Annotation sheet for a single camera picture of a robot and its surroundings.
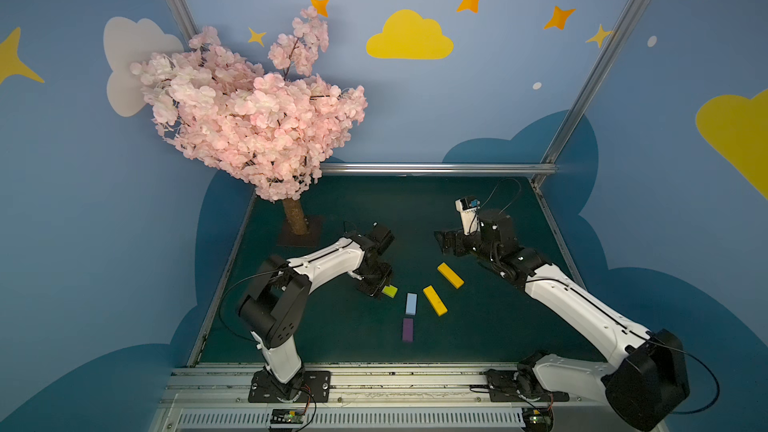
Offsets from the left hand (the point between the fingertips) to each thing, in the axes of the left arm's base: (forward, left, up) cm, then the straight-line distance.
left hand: (392, 283), depth 88 cm
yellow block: (-3, -13, -4) cm, 14 cm away
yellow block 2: (+5, -19, -4) cm, 20 cm away
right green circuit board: (-32, -37, -7) cm, 49 cm away
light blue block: (-4, -6, -4) cm, 8 cm away
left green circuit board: (-33, +25, -6) cm, 42 cm away
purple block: (-12, -5, -4) cm, 14 cm away
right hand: (+10, -17, +16) cm, 25 cm away
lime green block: (-1, +1, -3) cm, 3 cm away
